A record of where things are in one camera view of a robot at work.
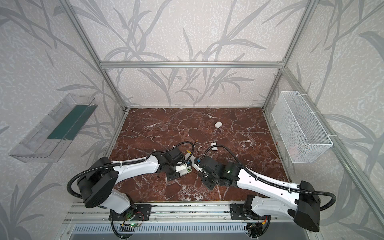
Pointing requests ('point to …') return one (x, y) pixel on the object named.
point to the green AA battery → (188, 169)
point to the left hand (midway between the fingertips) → (178, 168)
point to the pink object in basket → (293, 151)
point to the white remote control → (187, 155)
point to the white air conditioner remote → (184, 171)
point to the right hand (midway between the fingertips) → (204, 173)
